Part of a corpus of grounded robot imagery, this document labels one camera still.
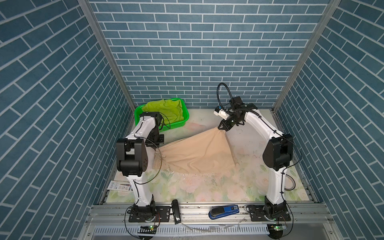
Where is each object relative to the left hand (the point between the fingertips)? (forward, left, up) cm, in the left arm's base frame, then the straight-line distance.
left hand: (157, 147), depth 89 cm
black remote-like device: (-33, -13, -5) cm, 36 cm away
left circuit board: (-39, +1, -11) cm, 41 cm away
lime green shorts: (+34, -4, -2) cm, 34 cm away
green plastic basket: (+32, +19, 0) cm, 37 cm away
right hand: (+11, -39, +8) cm, 41 cm away
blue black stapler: (-34, -33, -3) cm, 48 cm away
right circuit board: (-42, -62, -9) cm, 75 cm away
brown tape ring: (-22, -78, -6) cm, 81 cm away
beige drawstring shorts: (-3, -31, -2) cm, 31 cm away
